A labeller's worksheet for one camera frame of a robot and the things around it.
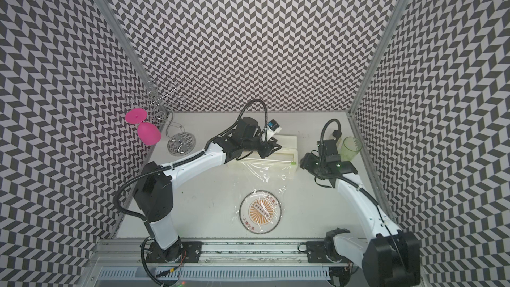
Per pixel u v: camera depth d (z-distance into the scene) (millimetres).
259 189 867
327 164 605
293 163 896
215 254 737
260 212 824
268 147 711
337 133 1033
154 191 458
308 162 720
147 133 803
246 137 646
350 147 987
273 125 696
